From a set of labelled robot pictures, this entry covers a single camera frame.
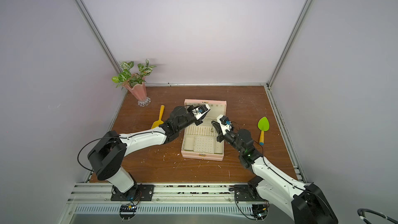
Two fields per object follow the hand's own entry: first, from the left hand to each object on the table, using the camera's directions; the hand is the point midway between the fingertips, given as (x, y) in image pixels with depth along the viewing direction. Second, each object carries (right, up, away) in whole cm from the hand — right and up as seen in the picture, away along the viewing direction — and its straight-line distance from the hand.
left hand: (207, 105), depth 79 cm
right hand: (+4, -6, -4) cm, 8 cm away
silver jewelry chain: (+2, -13, 0) cm, 13 cm away
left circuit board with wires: (-39, -51, -7) cm, 64 cm away
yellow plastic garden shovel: (-32, -12, +20) cm, 40 cm away
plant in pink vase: (-45, +14, +16) cm, 50 cm away
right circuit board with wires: (+24, -49, -9) cm, 55 cm away
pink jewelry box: (-4, -20, +4) cm, 21 cm away
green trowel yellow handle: (+37, -14, +19) cm, 43 cm away
